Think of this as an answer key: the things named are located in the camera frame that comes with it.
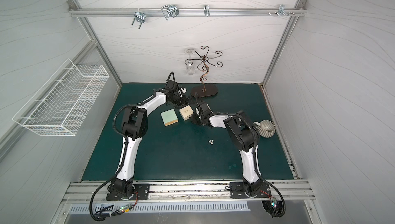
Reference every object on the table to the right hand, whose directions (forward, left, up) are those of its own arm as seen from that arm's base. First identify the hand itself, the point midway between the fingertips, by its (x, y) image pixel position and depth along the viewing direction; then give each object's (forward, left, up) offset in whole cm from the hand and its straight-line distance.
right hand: (191, 118), depth 100 cm
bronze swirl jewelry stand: (+25, -8, +1) cm, 26 cm away
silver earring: (-15, -13, -1) cm, 20 cm away
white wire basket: (-16, +55, +33) cm, 66 cm away
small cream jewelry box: (+3, +3, +2) cm, 5 cm away
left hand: (+8, 0, +5) cm, 9 cm away
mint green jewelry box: (-1, +14, +2) cm, 14 cm away
